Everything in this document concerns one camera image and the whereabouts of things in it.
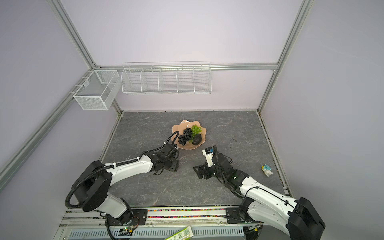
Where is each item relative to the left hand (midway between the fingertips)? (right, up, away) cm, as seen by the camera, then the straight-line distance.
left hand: (174, 165), depth 88 cm
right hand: (+16, +2, -9) cm, 18 cm away
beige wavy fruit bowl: (+6, +25, +20) cm, 33 cm away
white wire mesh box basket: (-51, +47, +10) cm, 70 cm away
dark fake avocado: (+14, +15, +8) cm, 22 cm away
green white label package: (+8, -25, -22) cm, 34 cm away
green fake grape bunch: (+13, +21, +14) cm, 28 cm away
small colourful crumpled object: (+55, -2, -2) cm, 55 cm away
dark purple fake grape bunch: (+7, +16, +10) cm, 20 cm away
